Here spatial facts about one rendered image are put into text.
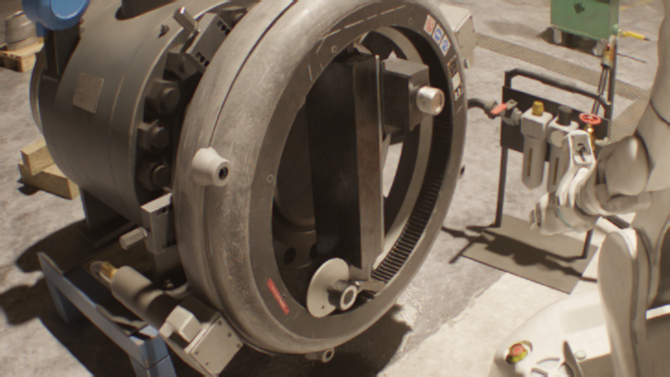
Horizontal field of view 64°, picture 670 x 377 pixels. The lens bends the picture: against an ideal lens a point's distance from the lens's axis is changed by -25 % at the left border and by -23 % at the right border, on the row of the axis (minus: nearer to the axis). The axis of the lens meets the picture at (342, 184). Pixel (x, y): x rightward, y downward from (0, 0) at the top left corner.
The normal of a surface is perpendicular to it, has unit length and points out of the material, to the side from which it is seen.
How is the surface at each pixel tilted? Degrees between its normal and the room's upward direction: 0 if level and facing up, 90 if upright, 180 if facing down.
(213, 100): 53
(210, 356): 90
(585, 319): 70
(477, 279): 0
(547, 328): 0
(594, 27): 90
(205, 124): 60
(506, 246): 0
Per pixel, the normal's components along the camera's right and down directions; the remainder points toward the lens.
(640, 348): 0.03, -0.57
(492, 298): -0.02, -0.88
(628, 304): -0.92, 0.07
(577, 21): -0.56, 0.40
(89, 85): -0.55, -0.07
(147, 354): 0.79, 0.28
